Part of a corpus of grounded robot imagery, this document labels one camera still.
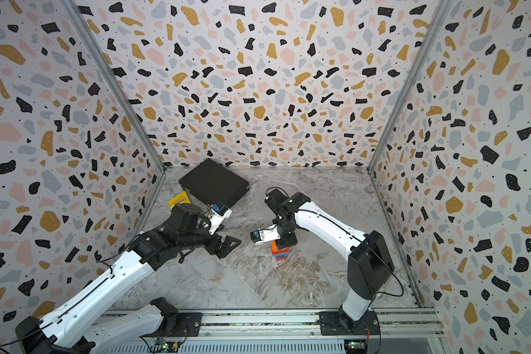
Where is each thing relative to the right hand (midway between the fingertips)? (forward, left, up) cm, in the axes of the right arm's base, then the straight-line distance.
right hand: (279, 238), depth 82 cm
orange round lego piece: (-3, +2, +1) cm, 4 cm away
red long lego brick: (-4, 0, -3) cm, 5 cm away
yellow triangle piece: (+28, +49, -10) cm, 57 cm away
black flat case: (+32, +34, -6) cm, 47 cm away
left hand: (-4, +15, +10) cm, 19 cm away
